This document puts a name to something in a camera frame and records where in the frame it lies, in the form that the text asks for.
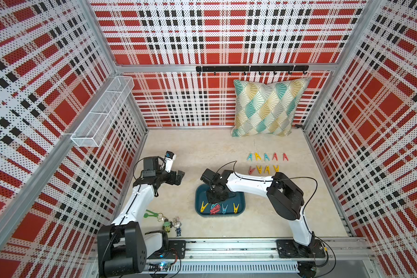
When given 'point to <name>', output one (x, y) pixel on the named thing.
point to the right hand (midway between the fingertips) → (215, 199)
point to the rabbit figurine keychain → (177, 224)
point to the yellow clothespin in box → (203, 207)
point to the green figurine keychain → (167, 226)
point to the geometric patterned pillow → (266, 109)
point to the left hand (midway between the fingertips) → (177, 170)
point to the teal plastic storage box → (201, 195)
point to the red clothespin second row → (251, 170)
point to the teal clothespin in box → (224, 209)
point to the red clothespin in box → (215, 208)
